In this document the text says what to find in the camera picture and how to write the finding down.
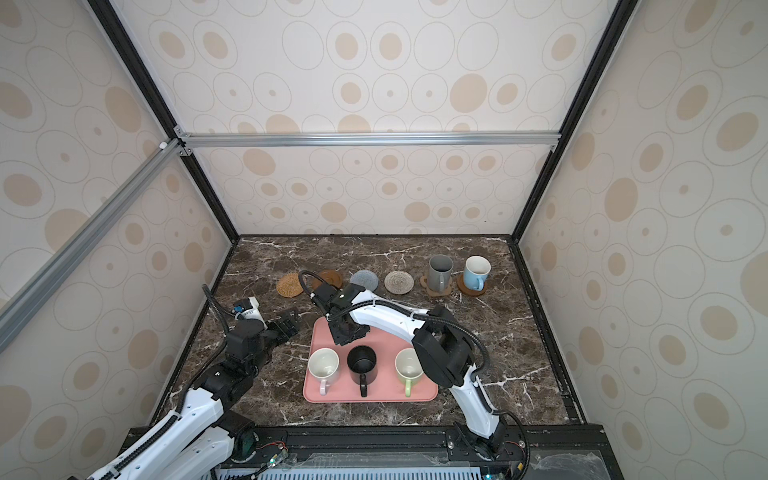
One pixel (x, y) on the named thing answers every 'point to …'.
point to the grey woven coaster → (366, 279)
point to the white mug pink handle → (323, 364)
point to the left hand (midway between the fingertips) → (294, 310)
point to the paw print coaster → (425, 282)
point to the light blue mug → (476, 271)
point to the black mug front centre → (363, 367)
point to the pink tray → (386, 389)
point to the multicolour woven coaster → (398, 282)
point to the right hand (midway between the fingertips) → (348, 337)
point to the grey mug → (439, 272)
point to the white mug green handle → (408, 368)
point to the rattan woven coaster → (289, 285)
